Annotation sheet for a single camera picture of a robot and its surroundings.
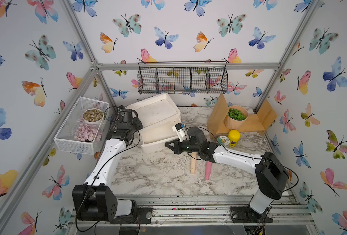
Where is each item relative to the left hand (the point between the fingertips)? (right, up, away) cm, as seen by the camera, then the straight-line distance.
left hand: (139, 120), depth 82 cm
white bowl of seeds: (-20, +2, -10) cm, 22 cm away
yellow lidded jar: (+57, -10, +11) cm, 59 cm away
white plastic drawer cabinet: (+10, +3, +4) cm, 11 cm away
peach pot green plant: (+57, +2, +7) cm, 57 cm away
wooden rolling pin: (+31, -26, +8) cm, 41 cm away
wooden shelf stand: (+76, -1, +20) cm, 78 cm away
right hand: (+16, -12, -5) cm, 21 cm away
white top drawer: (+8, -10, +3) cm, 13 cm away
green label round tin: (+51, -13, +11) cm, 54 cm away
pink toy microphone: (+39, -30, +6) cm, 50 cm away
